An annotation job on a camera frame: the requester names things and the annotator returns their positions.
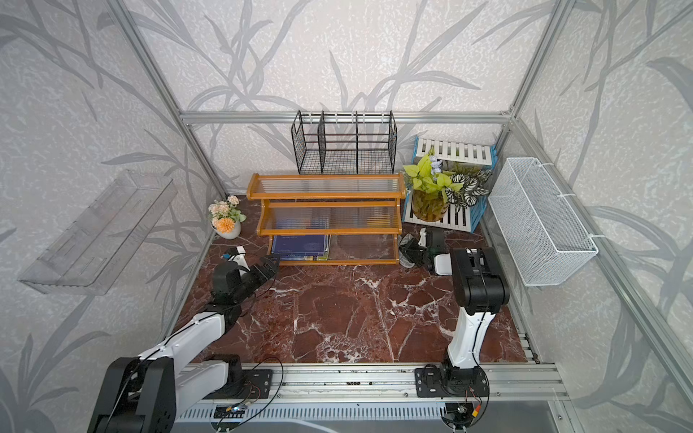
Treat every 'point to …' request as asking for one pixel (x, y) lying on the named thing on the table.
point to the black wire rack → (345, 142)
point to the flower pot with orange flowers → (226, 217)
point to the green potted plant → (429, 192)
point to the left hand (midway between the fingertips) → (274, 261)
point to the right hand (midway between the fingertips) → (398, 245)
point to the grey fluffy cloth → (403, 260)
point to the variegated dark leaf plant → (465, 189)
